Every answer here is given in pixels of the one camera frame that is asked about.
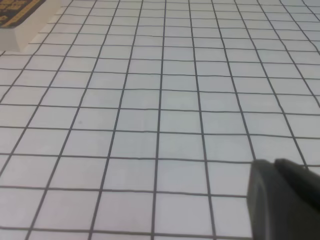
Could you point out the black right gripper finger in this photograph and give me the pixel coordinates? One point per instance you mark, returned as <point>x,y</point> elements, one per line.
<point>283,201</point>

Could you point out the black textbook with orange text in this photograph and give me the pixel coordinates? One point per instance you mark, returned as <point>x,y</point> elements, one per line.
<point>22,20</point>

